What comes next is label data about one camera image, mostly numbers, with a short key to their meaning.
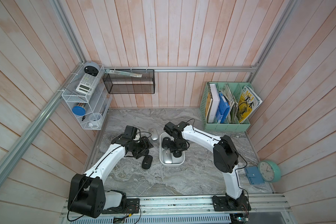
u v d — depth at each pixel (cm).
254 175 82
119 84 107
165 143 95
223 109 94
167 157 90
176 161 89
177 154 86
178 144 76
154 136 101
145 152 76
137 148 71
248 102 98
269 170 77
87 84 78
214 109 95
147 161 88
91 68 80
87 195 41
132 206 73
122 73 91
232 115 99
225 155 51
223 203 73
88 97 74
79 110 76
